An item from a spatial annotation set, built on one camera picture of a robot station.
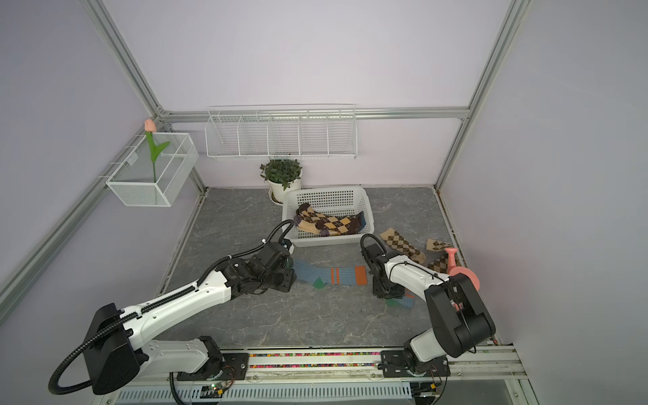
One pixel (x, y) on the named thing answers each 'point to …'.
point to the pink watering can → (453, 269)
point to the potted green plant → (283, 175)
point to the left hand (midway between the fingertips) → (290, 279)
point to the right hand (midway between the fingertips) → (389, 290)
